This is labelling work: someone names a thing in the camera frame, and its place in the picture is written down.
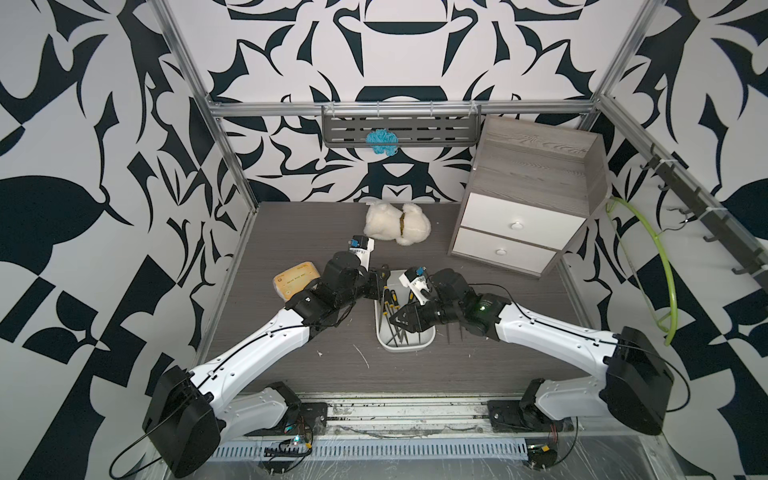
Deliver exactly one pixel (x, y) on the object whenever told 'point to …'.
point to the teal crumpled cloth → (382, 140)
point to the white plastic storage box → (390, 336)
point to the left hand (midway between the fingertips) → (386, 266)
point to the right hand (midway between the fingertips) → (394, 314)
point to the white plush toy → (406, 226)
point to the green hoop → (674, 324)
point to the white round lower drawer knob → (501, 251)
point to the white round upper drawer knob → (517, 226)
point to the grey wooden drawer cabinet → (530, 190)
